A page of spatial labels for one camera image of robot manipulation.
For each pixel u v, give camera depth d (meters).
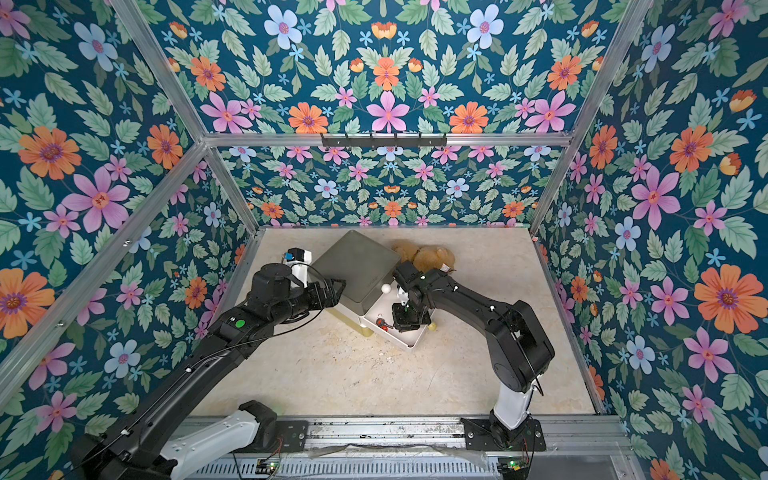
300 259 0.66
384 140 0.92
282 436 0.73
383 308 0.87
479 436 0.73
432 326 0.81
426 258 0.95
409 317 0.75
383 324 0.85
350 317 0.85
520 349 0.49
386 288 0.81
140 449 0.39
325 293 0.66
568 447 0.72
